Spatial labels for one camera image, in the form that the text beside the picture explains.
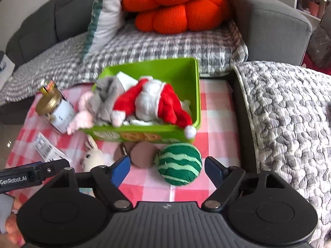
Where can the green striped watermelon ball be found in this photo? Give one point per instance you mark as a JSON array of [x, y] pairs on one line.
[[179, 164]]

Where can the grey fabric sofa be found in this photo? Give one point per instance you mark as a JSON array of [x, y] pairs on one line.
[[271, 30]]

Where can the grey hanging bag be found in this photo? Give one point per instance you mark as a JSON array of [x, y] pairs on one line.
[[319, 44]]

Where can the brown round pads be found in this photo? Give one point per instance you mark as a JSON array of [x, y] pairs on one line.
[[142, 154]]

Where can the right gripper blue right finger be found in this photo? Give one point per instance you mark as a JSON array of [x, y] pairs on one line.
[[227, 181]]

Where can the white box in bin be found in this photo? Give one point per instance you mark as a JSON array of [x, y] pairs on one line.
[[126, 81]]

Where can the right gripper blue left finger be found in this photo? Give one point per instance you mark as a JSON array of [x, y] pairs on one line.
[[107, 181]]

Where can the pink fluffy plush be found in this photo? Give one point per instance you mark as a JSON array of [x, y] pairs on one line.
[[84, 119]]

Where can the red white santa hat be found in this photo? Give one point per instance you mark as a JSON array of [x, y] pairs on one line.
[[151, 100]]

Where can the orange knot cushion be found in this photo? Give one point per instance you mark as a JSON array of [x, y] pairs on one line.
[[177, 16]]

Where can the white barcode packet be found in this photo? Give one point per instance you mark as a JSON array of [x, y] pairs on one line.
[[47, 151]]

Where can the person left hand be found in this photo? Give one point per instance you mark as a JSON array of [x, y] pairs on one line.
[[10, 234]]

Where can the grey plush cloth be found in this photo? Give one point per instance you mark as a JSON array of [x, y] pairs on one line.
[[107, 90]]

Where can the gold lid jar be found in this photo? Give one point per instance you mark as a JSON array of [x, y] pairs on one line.
[[54, 106]]

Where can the green rectangular storage box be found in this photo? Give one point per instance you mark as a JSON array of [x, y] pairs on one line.
[[183, 75]]

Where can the white and teal pillow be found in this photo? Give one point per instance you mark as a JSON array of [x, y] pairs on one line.
[[107, 18]]

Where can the grey checked quilt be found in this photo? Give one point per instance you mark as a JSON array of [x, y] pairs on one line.
[[215, 50]]

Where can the white bunny plush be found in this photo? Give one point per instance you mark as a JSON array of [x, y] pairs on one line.
[[94, 156]]

